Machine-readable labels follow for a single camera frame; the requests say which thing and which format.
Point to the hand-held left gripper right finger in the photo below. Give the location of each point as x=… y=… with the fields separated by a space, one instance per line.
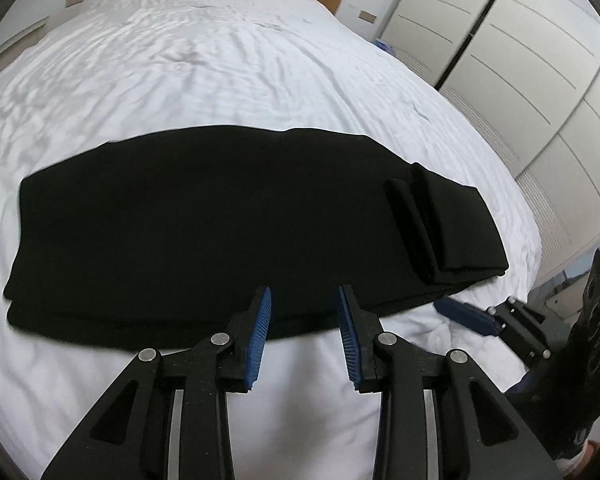
x=348 y=342

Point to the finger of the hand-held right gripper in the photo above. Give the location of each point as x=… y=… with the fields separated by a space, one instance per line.
x=467 y=316

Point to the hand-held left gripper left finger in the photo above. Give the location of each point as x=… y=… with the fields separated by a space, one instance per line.
x=261 y=327

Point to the black pants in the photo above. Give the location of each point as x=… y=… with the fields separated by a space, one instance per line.
x=205 y=225

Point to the bed with white duvet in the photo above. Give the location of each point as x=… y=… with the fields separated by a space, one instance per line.
x=205 y=70

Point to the white wardrobe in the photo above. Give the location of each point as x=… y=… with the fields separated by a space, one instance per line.
x=525 y=50

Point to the small blue item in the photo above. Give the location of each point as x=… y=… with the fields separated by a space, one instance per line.
x=386 y=46

